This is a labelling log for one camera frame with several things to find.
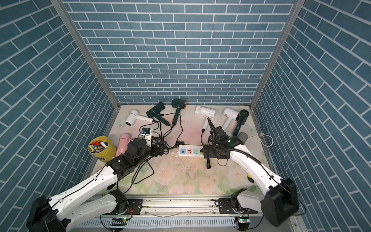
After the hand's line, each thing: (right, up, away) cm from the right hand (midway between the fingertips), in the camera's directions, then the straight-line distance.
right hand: (212, 153), depth 81 cm
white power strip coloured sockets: (-13, -1, +10) cm, 16 cm away
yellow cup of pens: (-66, +2, +4) cm, 66 cm away
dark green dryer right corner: (+25, +20, +24) cm, 40 cm away
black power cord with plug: (-2, -8, +5) cm, 10 cm away
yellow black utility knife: (+22, -15, +2) cm, 27 cm away
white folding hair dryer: (0, +25, +30) cm, 39 cm away
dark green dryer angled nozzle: (-41, +24, +28) cm, 55 cm away
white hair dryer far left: (-56, +23, +27) cm, 66 cm away
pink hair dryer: (-56, +7, +13) cm, 58 cm away
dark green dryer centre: (-23, +32, +41) cm, 57 cm away
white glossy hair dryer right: (+19, +23, +30) cm, 42 cm away
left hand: (-27, +7, -3) cm, 28 cm away
